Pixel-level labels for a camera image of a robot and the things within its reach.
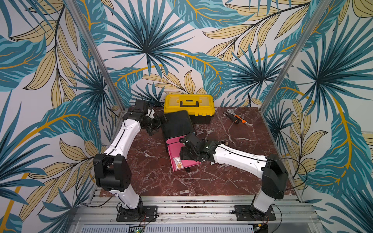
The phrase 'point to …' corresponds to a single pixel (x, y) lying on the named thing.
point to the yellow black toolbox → (201, 107)
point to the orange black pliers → (231, 115)
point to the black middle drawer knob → (188, 169)
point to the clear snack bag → (178, 162)
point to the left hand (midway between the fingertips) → (165, 126)
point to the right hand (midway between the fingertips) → (182, 154)
